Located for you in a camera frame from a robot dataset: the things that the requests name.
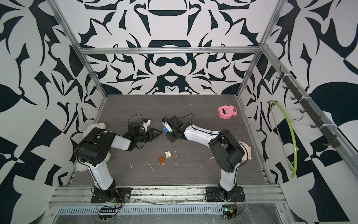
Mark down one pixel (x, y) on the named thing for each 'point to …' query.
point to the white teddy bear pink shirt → (80, 166)
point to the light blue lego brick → (165, 129)
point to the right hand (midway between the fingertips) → (170, 131)
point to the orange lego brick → (161, 159)
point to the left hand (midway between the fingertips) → (160, 130)
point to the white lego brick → (168, 154)
